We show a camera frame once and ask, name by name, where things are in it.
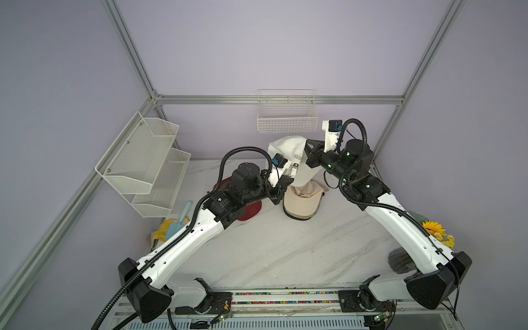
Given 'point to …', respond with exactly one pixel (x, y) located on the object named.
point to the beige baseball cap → (302, 202)
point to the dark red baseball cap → (253, 209)
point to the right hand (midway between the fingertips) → (304, 143)
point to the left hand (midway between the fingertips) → (289, 183)
